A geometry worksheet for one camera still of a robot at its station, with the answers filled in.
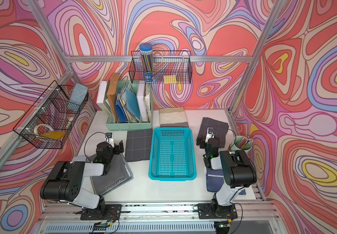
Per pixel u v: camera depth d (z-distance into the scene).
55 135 0.68
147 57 0.73
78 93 0.81
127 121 1.08
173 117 1.16
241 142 0.84
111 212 0.73
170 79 0.86
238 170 0.48
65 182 0.46
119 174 0.85
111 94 0.84
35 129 0.66
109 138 0.80
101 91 0.89
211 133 0.81
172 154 0.95
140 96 0.93
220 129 1.05
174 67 0.96
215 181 0.84
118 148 0.86
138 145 1.03
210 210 0.73
